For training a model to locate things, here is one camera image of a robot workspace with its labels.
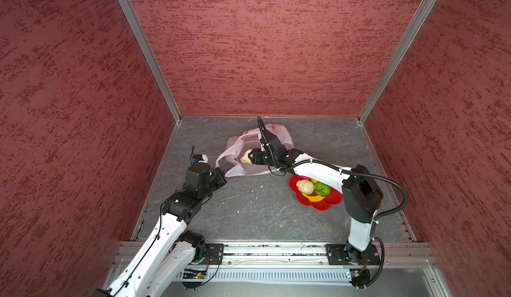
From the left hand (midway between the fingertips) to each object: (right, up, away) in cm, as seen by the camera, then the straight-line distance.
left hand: (225, 176), depth 77 cm
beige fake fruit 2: (+7, +6, +9) cm, 13 cm away
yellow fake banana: (+38, -12, +9) cm, 41 cm away
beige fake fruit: (+34, -6, +8) cm, 35 cm away
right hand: (+10, +6, +10) cm, 15 cm away
